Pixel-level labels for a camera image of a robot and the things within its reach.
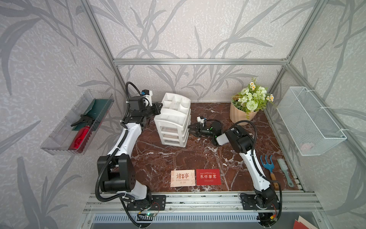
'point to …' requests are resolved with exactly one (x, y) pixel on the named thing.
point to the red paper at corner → (298, 225)
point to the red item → (206, 177)
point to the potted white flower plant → (244, 106)
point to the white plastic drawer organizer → (175, 119)
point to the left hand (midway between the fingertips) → (163, 106)
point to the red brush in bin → (80, 140)
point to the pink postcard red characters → (182, 178)
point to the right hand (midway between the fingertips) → (188, 129)
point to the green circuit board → (150, 214)
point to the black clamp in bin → (84, 118)
